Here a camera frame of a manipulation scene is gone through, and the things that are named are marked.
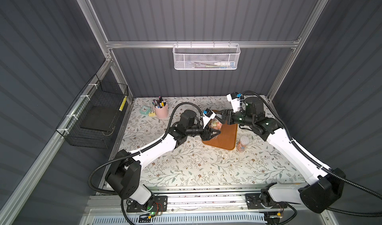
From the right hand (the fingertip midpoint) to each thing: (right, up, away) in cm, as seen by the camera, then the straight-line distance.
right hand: (220, 113), depth 72 cm
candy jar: (+15, -17, +11) cm, 25 cm away
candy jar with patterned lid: (-2, -5, +2) cm, 6 cm away
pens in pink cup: (-37, +7, +29) cm, 48 cm away
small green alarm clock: (-50, +2, +39) cm, 64 cm away
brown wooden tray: (+9, -17, +24) cm, 31 cm away
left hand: (0, -9, +2) cm, 9 cm away
